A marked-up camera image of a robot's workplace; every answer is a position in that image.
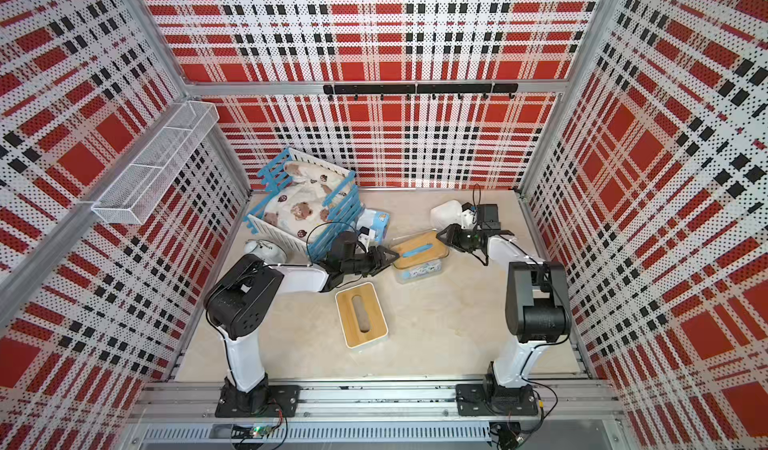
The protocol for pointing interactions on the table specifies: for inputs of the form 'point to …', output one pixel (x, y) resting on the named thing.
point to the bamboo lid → (439, 250)
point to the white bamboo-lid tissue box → (361, 316)
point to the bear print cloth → (297, 205)
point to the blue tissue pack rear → (376, 221)
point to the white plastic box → (445, 213)
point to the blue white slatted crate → (346, 200)
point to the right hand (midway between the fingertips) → (443, 235)
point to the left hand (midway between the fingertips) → (401, 258)
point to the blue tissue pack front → (418, 250)
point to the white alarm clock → (268, 250)
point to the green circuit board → (260, 431)
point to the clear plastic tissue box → (418, 272)
